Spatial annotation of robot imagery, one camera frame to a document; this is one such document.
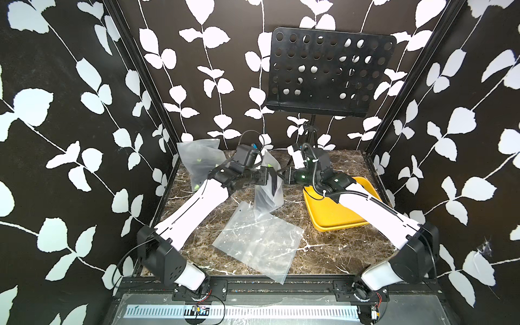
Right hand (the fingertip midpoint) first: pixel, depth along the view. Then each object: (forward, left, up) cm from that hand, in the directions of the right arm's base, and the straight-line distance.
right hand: (274, 170), depth 75 cm
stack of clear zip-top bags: (-17, +3, -29) cm, 34 cm away
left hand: (+1, +2, -2) cm, 3 cm away
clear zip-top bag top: (+30, +41, -24) cm, 57 cm away
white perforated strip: (-42, +11, -29) cm, 52 cm away
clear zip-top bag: (-9, +2, -5) cm, 11 cm away
